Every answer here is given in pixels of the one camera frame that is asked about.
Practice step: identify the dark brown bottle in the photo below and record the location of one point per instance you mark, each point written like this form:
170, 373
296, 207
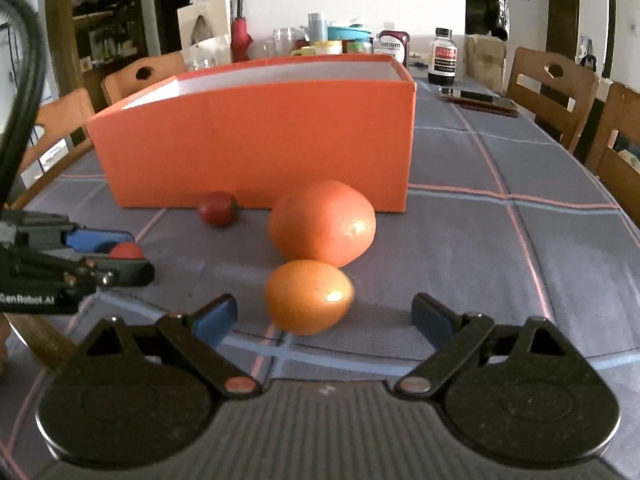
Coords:
442, 57

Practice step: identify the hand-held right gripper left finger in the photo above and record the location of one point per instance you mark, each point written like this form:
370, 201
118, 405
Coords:
215, 320

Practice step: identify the long wooden slat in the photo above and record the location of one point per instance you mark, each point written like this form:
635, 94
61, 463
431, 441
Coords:
40, 340

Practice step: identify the red pill bottle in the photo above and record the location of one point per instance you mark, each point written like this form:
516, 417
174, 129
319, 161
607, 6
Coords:
393, 45

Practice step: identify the brown cardboard box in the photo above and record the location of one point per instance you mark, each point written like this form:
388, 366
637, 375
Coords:
487, 60

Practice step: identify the yellow-green mug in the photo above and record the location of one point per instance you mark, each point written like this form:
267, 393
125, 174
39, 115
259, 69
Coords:
306, 51

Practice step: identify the white tub yellow lid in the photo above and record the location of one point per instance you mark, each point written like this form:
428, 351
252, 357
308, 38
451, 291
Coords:
328, 46

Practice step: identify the large orange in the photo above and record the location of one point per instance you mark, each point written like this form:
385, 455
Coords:
322, 222

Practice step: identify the dark wooden cabinet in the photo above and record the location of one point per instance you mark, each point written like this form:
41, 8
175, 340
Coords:
105, 35

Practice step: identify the dark red tomato back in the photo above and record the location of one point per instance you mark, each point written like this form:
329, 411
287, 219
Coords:
217, 210

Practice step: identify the wooden chair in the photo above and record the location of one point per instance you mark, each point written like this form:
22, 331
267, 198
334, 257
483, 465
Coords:
530, 75
160, 67
65, 110
620, 105

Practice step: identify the bright red plum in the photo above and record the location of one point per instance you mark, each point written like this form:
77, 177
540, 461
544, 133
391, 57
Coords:
126, 251

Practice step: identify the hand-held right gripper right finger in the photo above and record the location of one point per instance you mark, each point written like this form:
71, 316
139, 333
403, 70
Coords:
427, 317

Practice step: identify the white windowed paper bag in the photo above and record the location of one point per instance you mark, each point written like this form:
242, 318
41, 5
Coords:
220, 15

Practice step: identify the clear glass jar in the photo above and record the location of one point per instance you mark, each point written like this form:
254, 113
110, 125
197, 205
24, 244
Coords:
284, 42

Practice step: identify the grey cylindrical can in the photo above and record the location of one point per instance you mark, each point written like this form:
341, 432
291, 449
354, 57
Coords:
317, 27

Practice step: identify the smartphone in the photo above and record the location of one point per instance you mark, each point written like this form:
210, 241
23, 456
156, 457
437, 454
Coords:
480, 102

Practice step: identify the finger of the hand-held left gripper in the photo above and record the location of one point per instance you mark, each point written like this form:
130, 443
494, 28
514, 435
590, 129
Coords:
95, 240
130, 271

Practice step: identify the orange cardboard box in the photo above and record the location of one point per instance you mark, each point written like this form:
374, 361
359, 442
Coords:
250, 140

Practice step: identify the red umbrella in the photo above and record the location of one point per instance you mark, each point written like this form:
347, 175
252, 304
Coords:
241, 35

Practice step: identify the glass tumbler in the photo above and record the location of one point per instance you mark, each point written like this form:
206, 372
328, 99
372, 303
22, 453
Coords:
200, 64

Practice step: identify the small orange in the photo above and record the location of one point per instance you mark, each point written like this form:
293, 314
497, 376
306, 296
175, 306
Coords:
307, 297

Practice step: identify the teal bowl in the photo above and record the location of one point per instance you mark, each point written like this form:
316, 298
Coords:
350, 34

